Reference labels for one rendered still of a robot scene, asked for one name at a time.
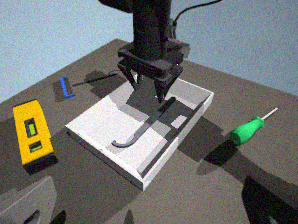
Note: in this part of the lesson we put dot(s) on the green-handled screwdriver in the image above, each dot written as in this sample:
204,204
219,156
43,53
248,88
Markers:
244,132

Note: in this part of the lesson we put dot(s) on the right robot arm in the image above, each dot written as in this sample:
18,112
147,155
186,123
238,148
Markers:
148,13

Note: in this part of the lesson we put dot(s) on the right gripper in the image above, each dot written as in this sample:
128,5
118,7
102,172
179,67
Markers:
152,54

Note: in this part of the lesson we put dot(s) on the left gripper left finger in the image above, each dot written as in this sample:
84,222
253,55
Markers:
32,205

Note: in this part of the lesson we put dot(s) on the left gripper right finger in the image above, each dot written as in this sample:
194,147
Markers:
264,203

